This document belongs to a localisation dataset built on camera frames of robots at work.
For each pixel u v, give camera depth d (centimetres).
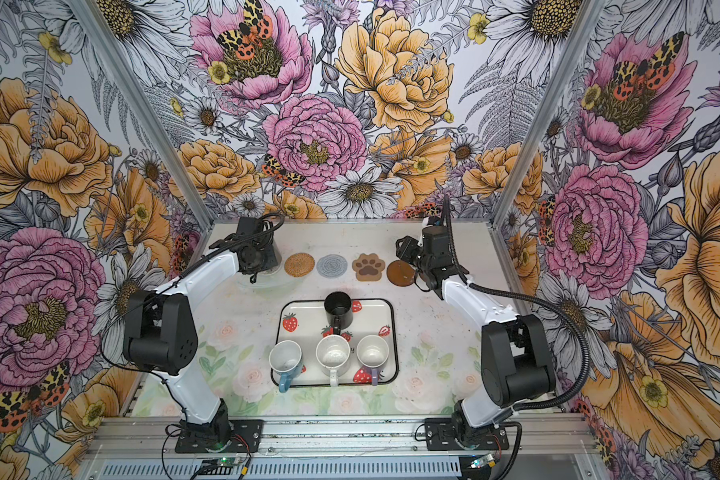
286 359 85
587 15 72
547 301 47
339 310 92
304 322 94
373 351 87
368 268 108
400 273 105
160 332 48
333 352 87
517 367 45
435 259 69
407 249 80
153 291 51
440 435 74
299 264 108
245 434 74
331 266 108
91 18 72
